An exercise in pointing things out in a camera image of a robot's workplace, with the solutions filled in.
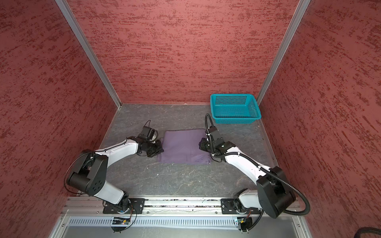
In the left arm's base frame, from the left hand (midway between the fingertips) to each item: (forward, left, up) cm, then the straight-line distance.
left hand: (163, 152), depth 90 cm
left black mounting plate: (-29, +10, -3) cm, 31 cm away
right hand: (+1, -23, +6) cm, 24 cm away
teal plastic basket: (+41, -52, -3) cm, 66 cm away
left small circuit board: (-35, +19, -6) cm, 40 cm away
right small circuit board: (-35, -45, -4) cm, 57 cm away
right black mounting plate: (-28, -38, -2) cm, 47 cm away
